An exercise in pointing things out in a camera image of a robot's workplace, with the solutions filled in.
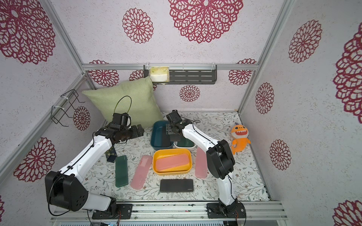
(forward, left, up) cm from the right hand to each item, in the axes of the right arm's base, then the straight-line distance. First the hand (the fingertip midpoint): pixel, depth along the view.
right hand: (171, 126), depth 92 cm
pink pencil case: (-18, +3, -14) cm, 23 cm away
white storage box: (-4, -2, -14) cm, 14 cm away
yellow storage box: (-24, -8, -12) cm, 28 cm away
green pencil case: (-25, +30, -13) cm, 41 cm away
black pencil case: (-1, +5, -15) cm, 16 cm away
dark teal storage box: (+1, +11, -16) cm, 20 cm away
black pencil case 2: (-8, -3, -1) cm, 8 cm away
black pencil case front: (-32, -4, -16) cm, 36 cm away
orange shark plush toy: (+2, -47, -8) cm, 48 cm away
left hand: (-8, +20, +4) cm, 22 cm away
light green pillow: (+10, +21, +15) cm, 27 cm away
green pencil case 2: (-4, -9, -12) cm, 16 cm away
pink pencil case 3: (-18, -19, -16) cm, 31 cm away
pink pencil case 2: (-22, +18, -15) cm, 32 cm away
